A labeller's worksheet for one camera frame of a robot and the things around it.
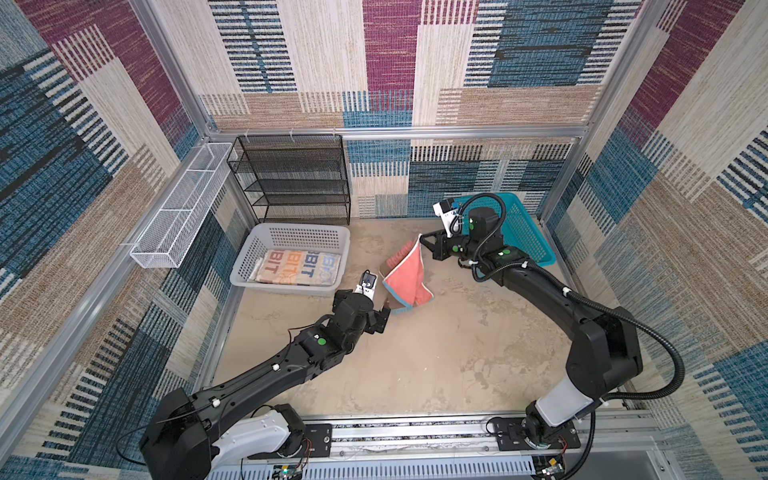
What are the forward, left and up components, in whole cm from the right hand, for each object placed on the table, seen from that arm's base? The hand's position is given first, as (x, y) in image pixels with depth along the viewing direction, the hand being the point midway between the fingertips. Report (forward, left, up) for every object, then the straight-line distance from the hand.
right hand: (420, 242), depth 82 cm
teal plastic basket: (+21, -40, -20) cm, 49 cm away
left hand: (-12, +14, -6) cm, 19 cm away
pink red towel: (-5, +5, -9) cm, 11 cm away
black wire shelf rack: (+36, +40, -5) cm, 54 cm away
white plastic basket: (+19, +34, -18) cm, 43 cm away
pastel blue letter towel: (+7, +40, -19) cm, 44 cm away
